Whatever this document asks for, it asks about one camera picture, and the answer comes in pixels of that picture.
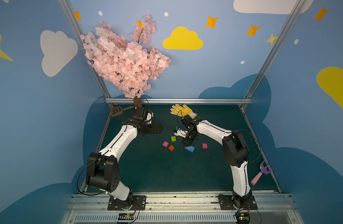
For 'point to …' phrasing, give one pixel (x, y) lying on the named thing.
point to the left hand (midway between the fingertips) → (156, 127)
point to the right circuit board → (242, 217)
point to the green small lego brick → (173, 138)
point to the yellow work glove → (176, 110)
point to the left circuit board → (125, 216)
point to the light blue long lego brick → (190, 148)
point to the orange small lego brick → (171, 148)
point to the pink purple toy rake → (263, 170)
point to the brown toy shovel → (117, 110)
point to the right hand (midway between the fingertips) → (187, 141)
